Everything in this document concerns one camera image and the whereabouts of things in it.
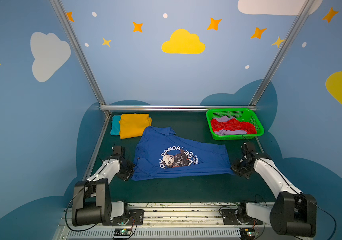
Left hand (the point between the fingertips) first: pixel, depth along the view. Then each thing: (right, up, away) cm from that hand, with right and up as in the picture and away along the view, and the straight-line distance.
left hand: (136, 170), depth 89 cm
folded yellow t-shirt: (-7, +27, +18) cm, 34 cm away
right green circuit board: (+59, -25, -17) cm, 66 cm away
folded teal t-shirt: (-20, +24, +18) cm, 36 cm away
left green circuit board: (-2, -24, -18) cm, 31 cm away
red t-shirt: (+68, +28, +19) cm, 76 cm away
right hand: (+59, +2, -4) cm, 59 cm away
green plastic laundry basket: (+79, +36, +26) cm, 91 cm away
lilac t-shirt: (+58, +23, +11) cm, 63 cm away
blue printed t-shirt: (+14, +10, +10) cm, 20 cm away
